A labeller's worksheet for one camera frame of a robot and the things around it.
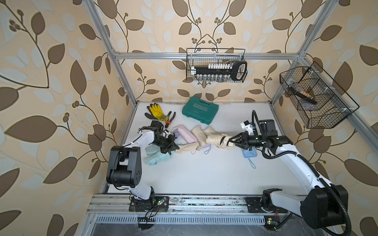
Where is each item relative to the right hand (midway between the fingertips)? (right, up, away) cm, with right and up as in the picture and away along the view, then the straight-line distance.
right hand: (230, 141), depth 76 cm
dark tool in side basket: (+42, +22, 0) cm, 47 cm away
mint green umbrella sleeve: (-45, -7, +15) cm, 48 cm away
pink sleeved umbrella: (-24, +2, +22) cm, 33 cm away
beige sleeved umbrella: (-15, +1, +20) cm, 25 cm away
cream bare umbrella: (-5, 0, +1) cm, 5 cm away
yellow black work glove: (-49, +16, +35) cm, 62 cm away
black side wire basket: (+45, +21, -3) cm, 50 cm away
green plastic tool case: (-11, +17, +34) cm, 40 cm away
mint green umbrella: (-44, -12, +10) cm, 47 cm away
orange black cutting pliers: (-38, +9, +32) cm, 50 cm away
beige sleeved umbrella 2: (-8, +3, +24) cm, 25 cm away
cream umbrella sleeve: (-23, -6, +10) cm, 26 cm away
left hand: (-29, -4, +10) cm, 31 cm away
